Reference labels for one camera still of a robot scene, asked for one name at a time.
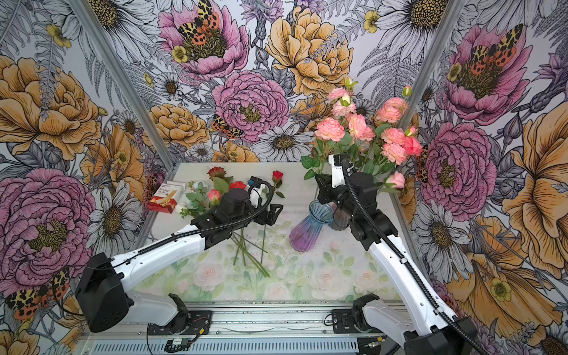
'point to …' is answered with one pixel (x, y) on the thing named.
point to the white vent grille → (365, 345)
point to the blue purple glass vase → (305, 232)
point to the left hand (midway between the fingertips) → (270, 208)
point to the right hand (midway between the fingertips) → (315, 180)
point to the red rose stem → (237, 184)
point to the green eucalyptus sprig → (197, 200)
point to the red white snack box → (166, 198)
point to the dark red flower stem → (217, 174)
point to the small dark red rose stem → (276, 176)
